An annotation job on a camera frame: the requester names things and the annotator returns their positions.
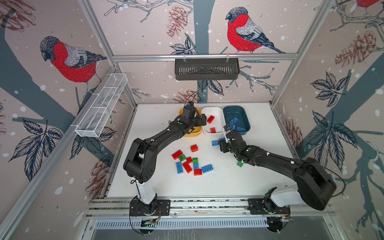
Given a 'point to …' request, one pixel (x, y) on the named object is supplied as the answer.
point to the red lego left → (176, 155)
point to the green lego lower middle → (195, 160)
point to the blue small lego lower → (195, 166)
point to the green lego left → (182, 157)
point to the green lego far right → (240, 163)
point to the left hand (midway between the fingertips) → (201, 117)
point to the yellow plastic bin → (198, 130)
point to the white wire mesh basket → (101, 105)
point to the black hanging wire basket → (203, 69)
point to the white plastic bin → (219, 122)
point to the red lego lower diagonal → (187, 167)
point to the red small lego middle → (189, 159)
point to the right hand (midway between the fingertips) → (222, 140)
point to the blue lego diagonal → (231, 122)
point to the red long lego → (210, 119)
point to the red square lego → (194, 148)
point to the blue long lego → (234, 120)
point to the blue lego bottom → (207, 168)
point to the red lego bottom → (197, 172)
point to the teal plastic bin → (239, 112)
